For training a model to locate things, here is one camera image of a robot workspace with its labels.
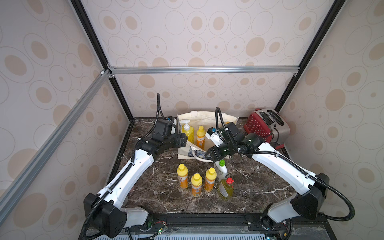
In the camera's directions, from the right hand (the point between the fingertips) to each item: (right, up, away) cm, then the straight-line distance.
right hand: (213, 152), depth 75 cm
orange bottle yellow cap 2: (-15, -10, -4) cm, 19 cm away
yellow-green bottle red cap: (+6, -17, -4) cm, 18 cm away
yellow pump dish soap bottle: (-13, +11, +10) cm, 20 cm away
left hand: (-14, +8, +1) cm, 16 cm away
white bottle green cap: (+4, -10, +3) cm, 11 cm away
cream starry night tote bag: (-11, 0, +3) cm, 12 cm away
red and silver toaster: (+36, +15, +15) cm, 42 cm away
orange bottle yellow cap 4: (-2, -10, -6) cm, 12 cm away
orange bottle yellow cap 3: (-9, -13, -8) cm, 17 cm away
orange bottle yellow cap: (-6, +6, +12) cm, 15 cm away
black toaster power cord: (+40, +6, +13) cm, 42 cm away
